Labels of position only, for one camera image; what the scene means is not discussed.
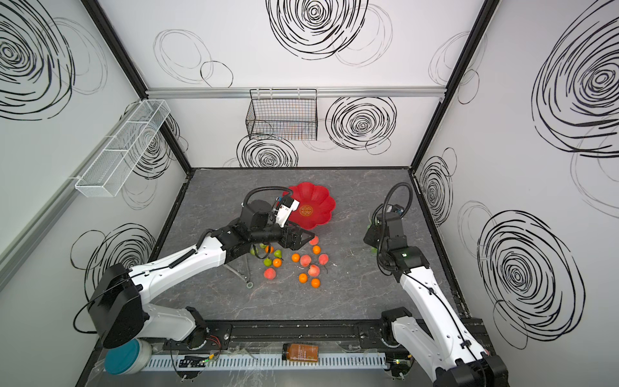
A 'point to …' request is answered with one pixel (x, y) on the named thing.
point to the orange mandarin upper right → (316, 250)
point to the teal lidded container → (129, 358)
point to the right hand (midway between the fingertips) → (372, 232)
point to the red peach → (269, 273)
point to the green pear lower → (267, 262)
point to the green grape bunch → (373, 250)
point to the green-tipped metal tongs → (249, 285)
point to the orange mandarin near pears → (268, 248)
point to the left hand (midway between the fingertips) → (306, 232)
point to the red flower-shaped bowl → (316, 205)
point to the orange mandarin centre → (295, 257)
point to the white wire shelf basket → (107, 173)
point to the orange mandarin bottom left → (303, 278)
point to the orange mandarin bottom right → (315, 283)
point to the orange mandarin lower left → (277, 262)
